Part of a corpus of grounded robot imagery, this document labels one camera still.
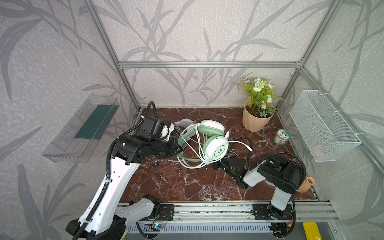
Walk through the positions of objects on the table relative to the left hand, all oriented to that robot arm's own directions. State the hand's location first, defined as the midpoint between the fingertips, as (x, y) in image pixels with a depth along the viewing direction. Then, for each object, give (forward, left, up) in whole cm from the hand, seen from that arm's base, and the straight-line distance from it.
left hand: (185, 145), depth 62 cm
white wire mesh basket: (+3, -61, +3) cm, 61 cm away
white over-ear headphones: (+32, +5, -26) cm, 41 cm away
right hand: (+11, -12, -22) cm, 27 cm away
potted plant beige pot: (+38, -45, -16) cm, 61 cm away
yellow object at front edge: (-28, -59, -31) cm, 72 cm away
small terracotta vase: (-10, -60, -21) cm, 64 cm away
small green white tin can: (+20, -58, -24) cm, 66 cm away
